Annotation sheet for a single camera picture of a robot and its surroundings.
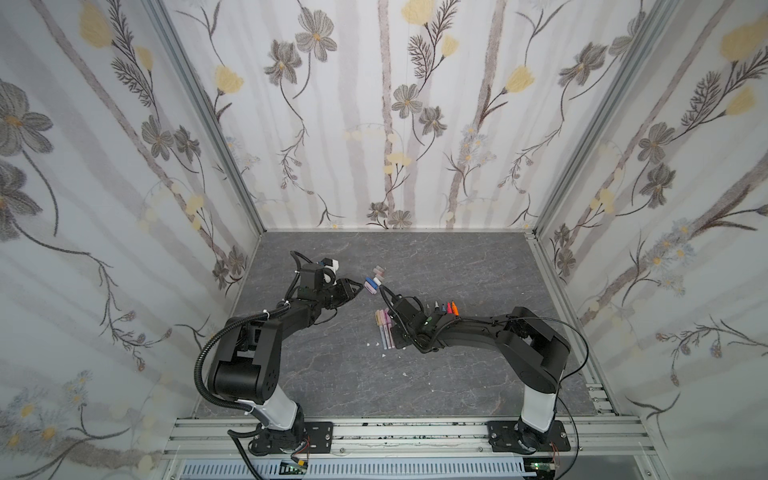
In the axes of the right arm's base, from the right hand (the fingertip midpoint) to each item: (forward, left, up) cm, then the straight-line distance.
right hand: (397, 328), depth 92 cm
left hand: (+11, +11, +8) cm, 18 cm away
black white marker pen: (+10, -13, -1) cm, 16 cm away
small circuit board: (-36, +25, -2) cm, 44 cm away
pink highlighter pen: (+8, -17, -2) cm, 19 cm away
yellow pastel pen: (+2, +6, -1) cm, 6 cm away
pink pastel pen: (+3, +5, 0) cm, 5 cm away
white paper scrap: (-5, +9, -2) cm, 10 cm away
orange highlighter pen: (+9, -19, -2) cm, 21 cm away
